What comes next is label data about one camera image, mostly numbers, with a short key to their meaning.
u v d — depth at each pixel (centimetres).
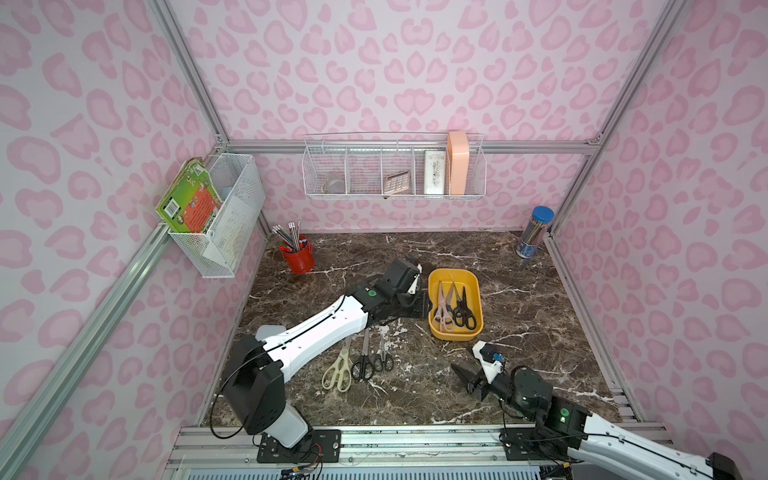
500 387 68
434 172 93
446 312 95
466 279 100
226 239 82
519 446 72
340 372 85
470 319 95
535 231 101
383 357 88
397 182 94
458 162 82
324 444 73
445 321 93
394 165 99
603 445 54
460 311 95
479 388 67
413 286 64
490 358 64
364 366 86
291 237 104
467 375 69
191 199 72
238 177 82
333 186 93
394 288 61
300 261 105
